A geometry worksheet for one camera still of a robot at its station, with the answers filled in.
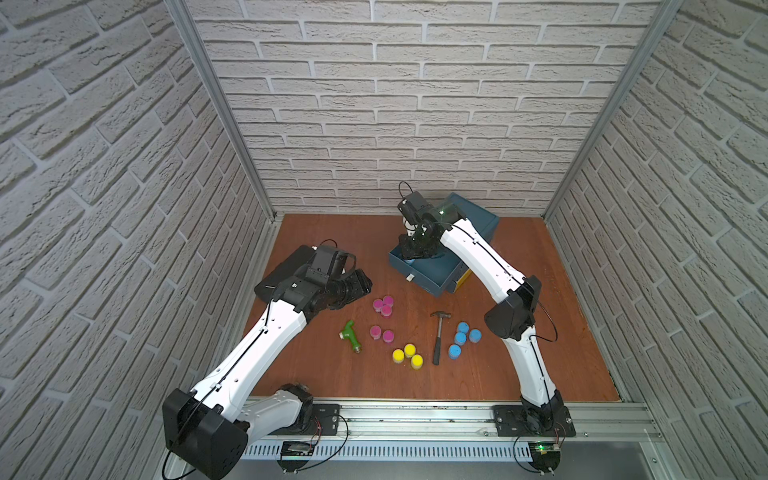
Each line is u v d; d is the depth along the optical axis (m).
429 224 0.60
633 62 0.78
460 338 0.85
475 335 0.84
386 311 0.90
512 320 0.60
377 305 0.92
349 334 0.86
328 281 0.56
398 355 0.83
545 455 0.70
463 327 0.87
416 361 0.81
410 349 0.83
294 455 0.71
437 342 0.87
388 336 0.86
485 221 0.90
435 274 0.86
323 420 0.74
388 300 0.94
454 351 0.83
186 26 0.71
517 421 0.74
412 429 0.73
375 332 0.86
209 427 0.37
